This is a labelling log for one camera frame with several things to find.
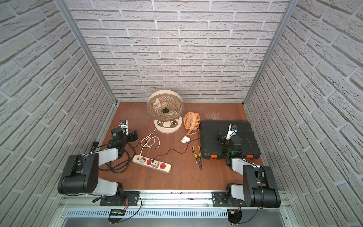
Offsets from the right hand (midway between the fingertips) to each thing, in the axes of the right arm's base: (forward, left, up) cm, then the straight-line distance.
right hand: (227, 132), depth 91 cm
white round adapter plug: (0, +28, -6) cm, 29 cm away
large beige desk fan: (+11, +39, +16) cm, 43 cm away
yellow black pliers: (-14, +20, -8) cm, 26 cm away
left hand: (+7, +68, 0) cm, 69 cm away
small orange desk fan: (+9, +23, +2) cm, 24 cm away
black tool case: (-10, +13, -1) cm, 16 cm away
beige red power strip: (-17, +48, -1) cm, 51 cm away
